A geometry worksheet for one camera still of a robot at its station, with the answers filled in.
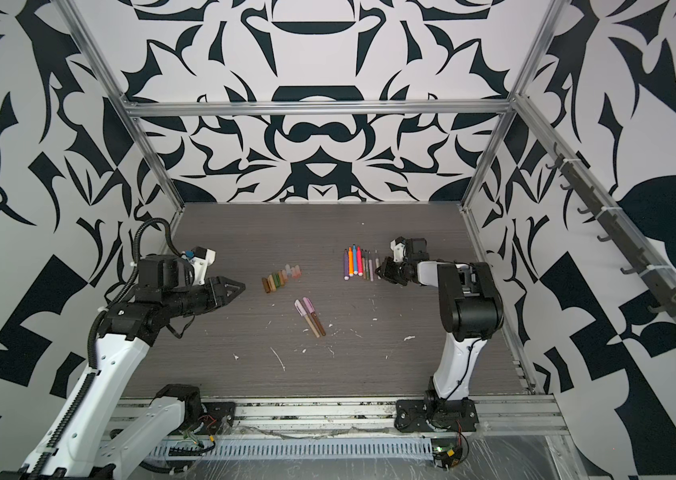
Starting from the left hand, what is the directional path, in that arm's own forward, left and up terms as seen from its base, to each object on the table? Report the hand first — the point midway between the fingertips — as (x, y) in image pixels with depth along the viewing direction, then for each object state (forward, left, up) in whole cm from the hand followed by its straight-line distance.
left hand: (241, 283), depth 72 cm
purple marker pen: (+14, -26, -22) cm, 37 cm away
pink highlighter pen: (+20, -31, -22) cm, 43 cm away
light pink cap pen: (+2, -13, -22) cm, 26 cm away
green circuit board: (-33, -48, -24) cm, 63 cm away
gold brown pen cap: (+13, -6, -22) cm, 26 cm away
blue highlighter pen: (+21, -29, -22) cm, 43 cm away
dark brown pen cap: (+12, 0, -23) cm, 26 cm away
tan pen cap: (+13, -2, -22) cm, 26 cm away
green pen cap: (+14, -4, -22) cm, 27 cm away
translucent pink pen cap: (+15, -6, -22) cm, 27 cm away
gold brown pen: (+19, -32, -22) cm, 43 cm away
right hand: (+17, -37, -21) cm, 46 cm away
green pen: (+18, -34, -22) cm, 44 cm away
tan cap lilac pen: (+17, -35, -22) cm, 45 cm away
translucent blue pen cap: (+18, -7, -22) cm, 30 cm away
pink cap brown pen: (+3, -15, -22) cm, 27 cm away
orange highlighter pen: (+20, -28, -22) cm, 41 cm away
